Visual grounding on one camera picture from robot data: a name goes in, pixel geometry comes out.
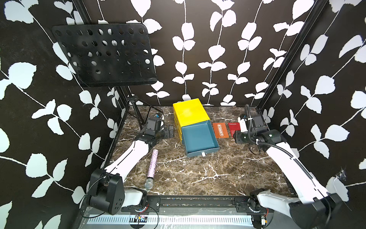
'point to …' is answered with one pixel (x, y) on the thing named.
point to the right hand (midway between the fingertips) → (235, 132)
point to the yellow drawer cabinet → (188, 112)
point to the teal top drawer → (199, 138)
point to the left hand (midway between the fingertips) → (168, 127)
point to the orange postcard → (220, 130)
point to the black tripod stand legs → (143, 110)
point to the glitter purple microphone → (149, 182)
